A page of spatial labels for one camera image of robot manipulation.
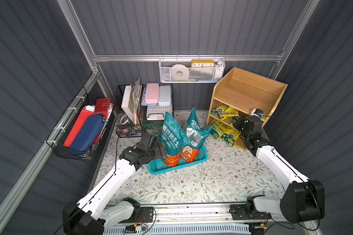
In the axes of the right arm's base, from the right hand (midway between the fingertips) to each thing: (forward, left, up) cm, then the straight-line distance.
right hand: (242, 121), depth 84 cm
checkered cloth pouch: (+9, +50, -2) cm, 51 cm away
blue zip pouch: (-15, +80, +8) cm, 82 cm away
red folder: (-12, +86, +8) cm, 88 cm away
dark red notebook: (+2, +78, +10) cm, 79 cm away
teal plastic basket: (-18, +49, -23) cm, 57 cm away
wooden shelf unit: (+15, +1, +8) cm, 17 cm away
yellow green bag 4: (+2, +2, -18) cm, 19 cm away
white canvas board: (+11, +69, +3) cm, 70 cm away
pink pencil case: (+22, +55, +3) cm, 59 cm away
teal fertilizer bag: (-7, +26, -3) cm, 28 cm away
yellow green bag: (+10, +8, -2) cm, 13 cm away
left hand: (-17, +48, -5) cm, 51 cm away
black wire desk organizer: (+13, +61, -2) cm, 63 cm away
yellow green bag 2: (+2, +4, -1) cm, 5 cm away
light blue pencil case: (+23, +47, 0) cm, 52 cm away
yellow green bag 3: (+10, +8, -19) cm, 23 cm away
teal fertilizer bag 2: (-11, +38, -1) cm, 40 cm away
